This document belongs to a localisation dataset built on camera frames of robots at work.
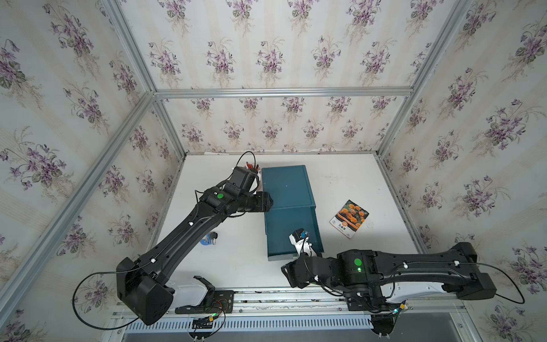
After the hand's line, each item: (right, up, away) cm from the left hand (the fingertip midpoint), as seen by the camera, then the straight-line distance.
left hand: (269, 204), depth 75 cm
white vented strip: (-5, -40, -5) cm, 40 cm away
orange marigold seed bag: (+36, -9, +19) cm, 42 cm away
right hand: (+7, -19, -10) cm, 23 cm away
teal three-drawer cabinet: (+9, 0, -2) cm, 9 cm away
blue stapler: (-26, -17, +11) cm, 33 cm away
